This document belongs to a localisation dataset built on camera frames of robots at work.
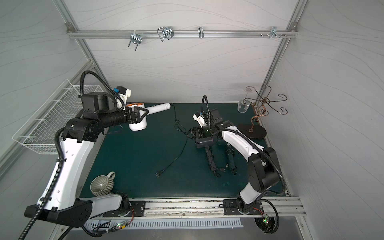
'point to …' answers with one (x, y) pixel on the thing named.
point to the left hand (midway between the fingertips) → (141, 111)
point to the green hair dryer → (230, 151)
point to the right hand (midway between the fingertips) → (192, 133)
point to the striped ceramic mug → (101, 185)
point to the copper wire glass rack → (256, 131)
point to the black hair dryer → (206, 142)
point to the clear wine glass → (243, 105)
